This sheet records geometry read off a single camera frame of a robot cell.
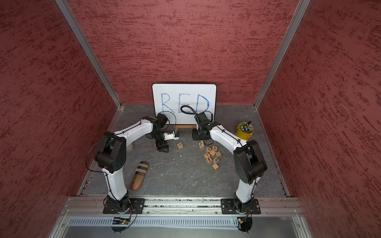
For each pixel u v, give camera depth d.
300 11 0.72
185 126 0.98
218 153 0.92
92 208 0.76
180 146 0.95
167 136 0.84
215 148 0.93
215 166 0.87
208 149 0.92
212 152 0.92
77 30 0.79
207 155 0.90
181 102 0.95
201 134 0.66
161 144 0.82
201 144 0.95
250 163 0.50
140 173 0.82
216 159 0.88
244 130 0.88
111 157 0.51
